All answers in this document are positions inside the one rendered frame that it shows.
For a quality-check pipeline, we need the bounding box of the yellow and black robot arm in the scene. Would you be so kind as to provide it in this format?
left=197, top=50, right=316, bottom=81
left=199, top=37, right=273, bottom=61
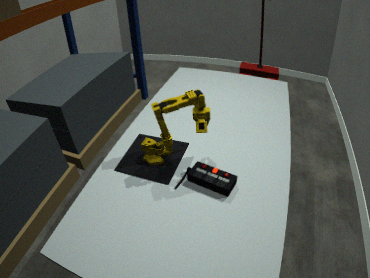
left=142, top=89, right=206, bottom=165

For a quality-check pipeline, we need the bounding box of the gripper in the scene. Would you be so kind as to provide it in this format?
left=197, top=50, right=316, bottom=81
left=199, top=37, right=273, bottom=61
left=193, top=107, right=210, bottom=133

